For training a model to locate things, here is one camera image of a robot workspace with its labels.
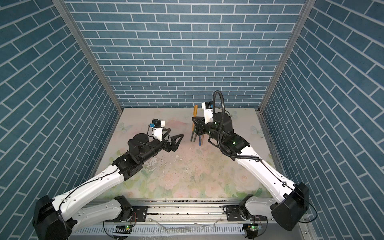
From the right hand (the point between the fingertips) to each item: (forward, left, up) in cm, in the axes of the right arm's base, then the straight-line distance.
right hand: (192, 116), depth 70 cm
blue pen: (+9, -2, -34) cm, 36 cm away
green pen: (+11, +1, -35) cm, 37 cm away
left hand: (-6, +7, -5) cm, 11 cm away
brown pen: (-2, 0, -3) cm, 4 cm away
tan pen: (+10, -4, -34) cm, 36 cm away
